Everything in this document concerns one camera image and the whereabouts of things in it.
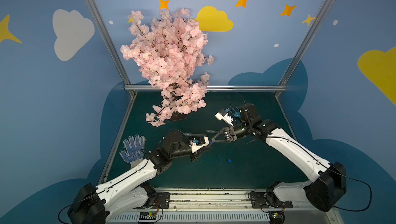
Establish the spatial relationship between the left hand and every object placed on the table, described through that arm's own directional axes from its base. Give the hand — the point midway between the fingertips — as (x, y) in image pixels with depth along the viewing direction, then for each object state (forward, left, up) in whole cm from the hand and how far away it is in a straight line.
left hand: (211, 141), depth 70 cm
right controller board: (-26, -33, -25) cm, 49 cm away
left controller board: (-27, +30, -25) cm, 48 cm away
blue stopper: (+10, -6, +12) cm, 17 cm away
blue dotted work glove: (+4, +44, -23) cm, 49 cm away
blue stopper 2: (-1, -12, -22) cm, 25 cm away
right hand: (-1, -2, +3) cm, 4 cm away
